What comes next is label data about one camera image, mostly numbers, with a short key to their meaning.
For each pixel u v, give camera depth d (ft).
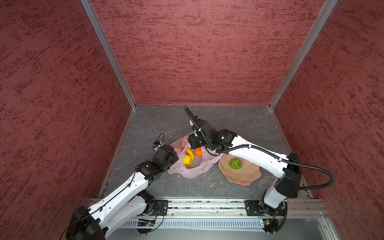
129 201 1.64
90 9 2.33
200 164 2.56
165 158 1.97
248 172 2.79
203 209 2.48
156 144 2.37
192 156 3.00
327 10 2.36
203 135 1.77
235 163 2.73
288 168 1.41
